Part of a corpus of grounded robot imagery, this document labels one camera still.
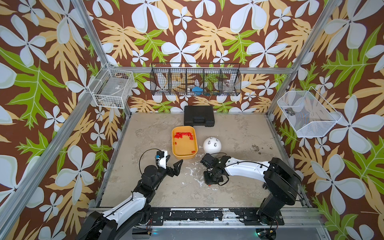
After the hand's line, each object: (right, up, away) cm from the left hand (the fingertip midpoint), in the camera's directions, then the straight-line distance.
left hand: (176, 156), depth 82 cm
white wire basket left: (-38, +39, +4) cm, 55 cm away
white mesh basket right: (+74, +23, 0) cm, 78 cm away
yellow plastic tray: (+4, +6, +19) cm, 20 cm away
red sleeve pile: (0, +11, +24) cm, 27 cm away
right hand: (+16, -16, +4) cm, 23 cm away
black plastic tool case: (+14, +26, +32) cm, 43 cm away
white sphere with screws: (+21, +5, +7) cm, 23 cm away
